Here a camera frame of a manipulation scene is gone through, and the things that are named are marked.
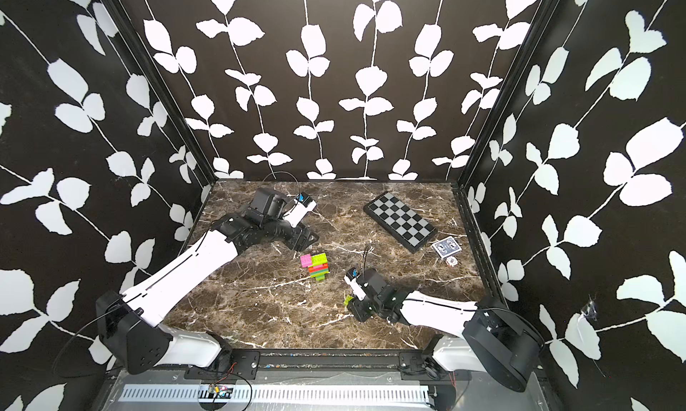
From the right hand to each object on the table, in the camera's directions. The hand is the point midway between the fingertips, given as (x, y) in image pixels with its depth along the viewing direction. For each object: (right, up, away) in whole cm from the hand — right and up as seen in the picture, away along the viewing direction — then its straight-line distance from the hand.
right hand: (351, 301), depth 85 cm
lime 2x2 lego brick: (-1, 0, +1) cm, 1 cm away
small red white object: (+37, +11, +11) cm, 40 cm away
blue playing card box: (+36, +15, +13) cm, 41 cm away
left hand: (-12, +25, -8) cm, 28 cm away
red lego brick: (-9, +11, -1) cm, 14 cm away
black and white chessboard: (+20, +25, +19) cm, 37 cm away
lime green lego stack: (-11, +6, +5) cm, 13 cm away
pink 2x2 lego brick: (-14, +14, -3) cm, 20 cm away
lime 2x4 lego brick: (-10, +14, -2) cm, 17 cm away
